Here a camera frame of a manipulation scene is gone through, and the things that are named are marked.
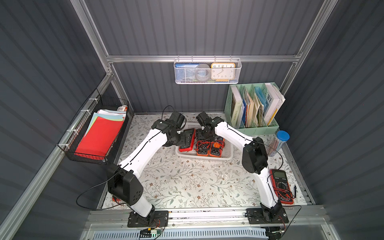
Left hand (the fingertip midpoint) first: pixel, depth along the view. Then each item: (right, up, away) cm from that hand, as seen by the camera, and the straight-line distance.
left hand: (179, 141), depth 81 cm
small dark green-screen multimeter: (+18, 0, +8) cm, 19 cm away
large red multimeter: (+8, +3, +12) cm, 15 cm away
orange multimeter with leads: (+14, -5, +8) cm, 16 cm away
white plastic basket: (+30, -9, +14) cm, 34 cm away
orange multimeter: (+22, -6, +14) cm, 27 cm away
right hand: (+15, +2, +15) cm, 21 cm away
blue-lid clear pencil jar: (+57, +2, +1) cm, 57 cm away
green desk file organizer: (+63, +8, +23) cm, 68 cm away
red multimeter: (+56, -26, -3) cm, 62 cm away
